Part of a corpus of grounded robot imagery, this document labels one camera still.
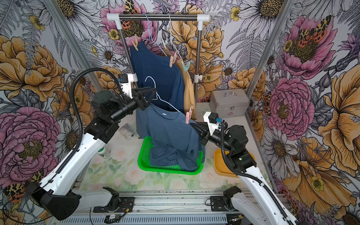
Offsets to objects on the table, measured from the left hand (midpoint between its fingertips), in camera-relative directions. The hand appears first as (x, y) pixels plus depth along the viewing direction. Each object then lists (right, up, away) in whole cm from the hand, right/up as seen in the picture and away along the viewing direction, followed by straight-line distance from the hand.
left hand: (154, 93), depth 62 cm
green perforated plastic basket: (-11, -37, +23) cm, 45 cm away
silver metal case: (+49, +1, +51) cm, 71 cm away
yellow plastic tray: (+35, -40, +24) cm, 58 cm away
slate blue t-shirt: (+8, -24, +12) cm, 28 cm away
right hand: (+16, -14, +1) cm, 21 cm away
